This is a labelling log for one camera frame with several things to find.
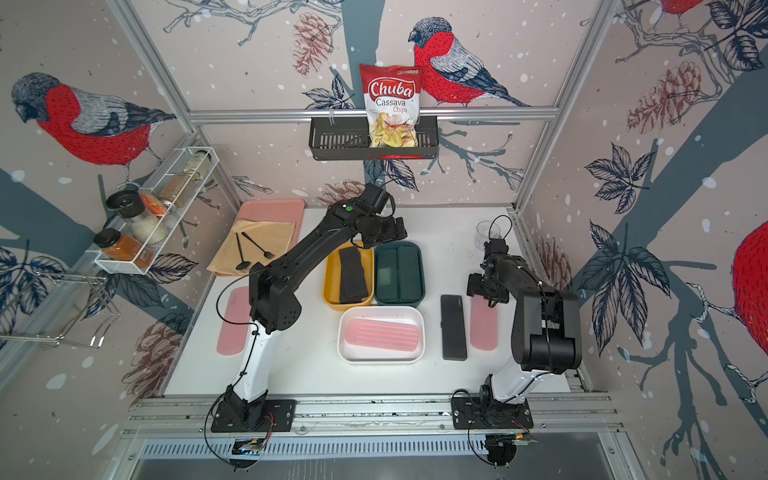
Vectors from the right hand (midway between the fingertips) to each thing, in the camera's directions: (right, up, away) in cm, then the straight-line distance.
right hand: (482, 289), depth 94 cm
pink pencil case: (-1, -9, -6) cm, 11 cm away
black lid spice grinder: (-87, +19, -26) cm, 93 cm away
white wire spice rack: (-86, +24, -23) cm, 92 cm away
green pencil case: (-31, +4, +3) cm, 31 cm away
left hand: (-26, +18, -6) cm, 32 cm away
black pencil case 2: (-11, -11, -7) cm, 17 cm away
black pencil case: (-42, +2, 0) cm, 42 cm away
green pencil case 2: (-24, +5, +2) cm, 24 cm away
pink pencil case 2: (-76, -13, -8) cm, 78 cm away
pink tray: (-77, +27, +28) cm, 86 cm away
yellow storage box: (-50, +3, +4) cm, 50 cm away
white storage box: (-41, -17, -11) cm, 46 cm away
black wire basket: (-45, +51, +7) cm, 68 cm away
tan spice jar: (-86, +31, -16) cm, 93 cm away
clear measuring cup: (+5, +19, +13) cm, 24 cm away
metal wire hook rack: (-94, -1, -32) cm, 99 cm away
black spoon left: (-81, +7, +9) cm, 82 cm away
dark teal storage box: (-19, +10, +6) cm, 23 cm away
